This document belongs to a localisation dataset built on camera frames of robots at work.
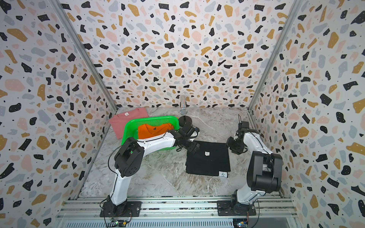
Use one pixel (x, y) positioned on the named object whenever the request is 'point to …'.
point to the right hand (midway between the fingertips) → (229, 147)
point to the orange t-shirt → (146, 131)
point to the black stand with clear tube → (184, 120)
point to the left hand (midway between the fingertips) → (195, 145)
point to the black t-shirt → (211, 158)
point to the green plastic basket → (130, 128)
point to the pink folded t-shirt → (123, 116)
